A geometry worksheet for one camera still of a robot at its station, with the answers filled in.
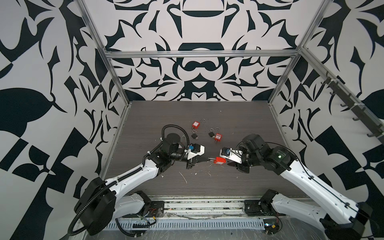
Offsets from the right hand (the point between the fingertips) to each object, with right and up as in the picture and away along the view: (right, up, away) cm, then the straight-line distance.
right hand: (230, 158), depth 72 cm
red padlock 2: (-1, +7, +27) cm, 28 cm away
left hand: (-9, +2, -3) cm, 10 cm away
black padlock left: (-17, +7, +30) cm, 35 cm away
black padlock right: (-5, +8, +30) cm, 32 cm away
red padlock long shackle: (-6, 0, -4) cm, 8 cm away
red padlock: (-15, +14, +33) cm, 39 cm away
